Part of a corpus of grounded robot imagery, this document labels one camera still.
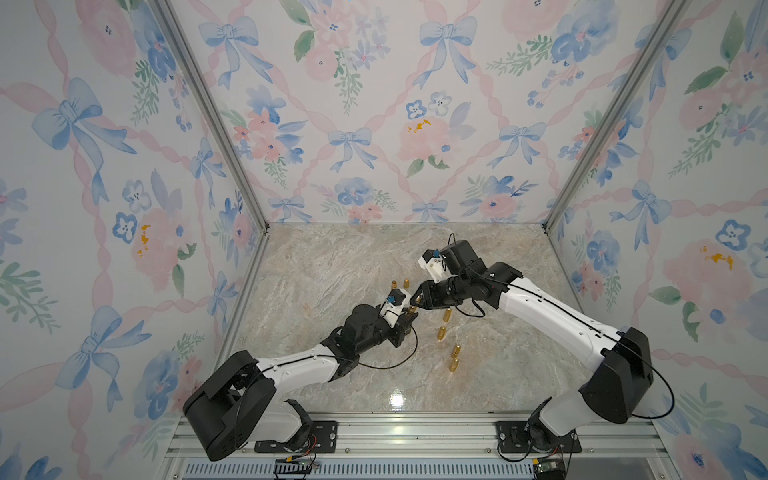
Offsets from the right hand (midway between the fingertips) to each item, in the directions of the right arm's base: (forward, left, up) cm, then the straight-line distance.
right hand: (415, 300), depth 78 cm
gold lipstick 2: (+14, +6, -14) cm, 21 cm away
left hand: (-1, 0, -4) cm, 4 cm away
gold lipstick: (-2, 0, -1) cm, 2 cm away
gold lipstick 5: (-11, -11, -16) cm, 22 cm away
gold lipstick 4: (-2, -8, -16) cm, 18 cm away
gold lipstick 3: (+4, -11, -16) cm, 20 cm away
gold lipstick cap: (+16, +2, -16) cm, 23 cm away
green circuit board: (-34, -32, -23) cm, 52 cm away
